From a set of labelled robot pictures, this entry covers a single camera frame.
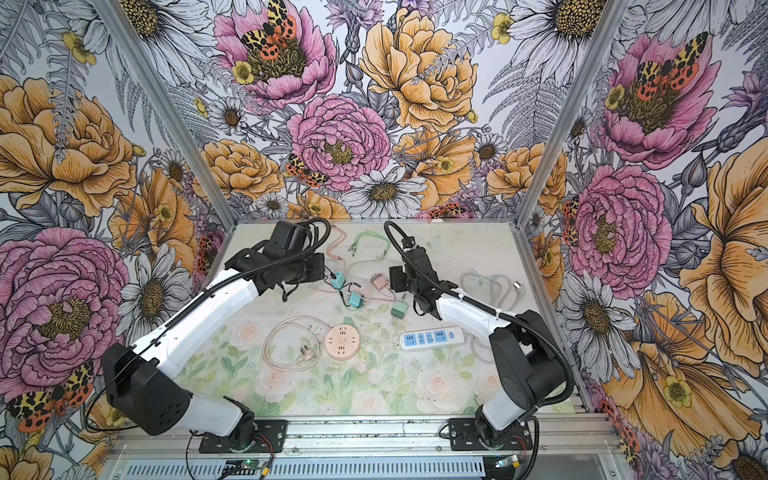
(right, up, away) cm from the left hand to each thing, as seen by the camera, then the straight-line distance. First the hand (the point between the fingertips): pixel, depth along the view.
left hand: (321, 277), depth 81 cm
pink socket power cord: (-5, -24, +5) cm, 24 cm away
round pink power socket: (+4, -19, +7) cm, 21 cm away
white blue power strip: (+30, -18, +7) cm, 36 cm away
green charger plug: (+21, -11, +15) cm, 28 cm away
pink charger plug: (+14, -3, +22) cm, 26 cm away
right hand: (+21, -1, +10) cm, 24 cm away
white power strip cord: (+54, -5, +21) cm, 58 cm away
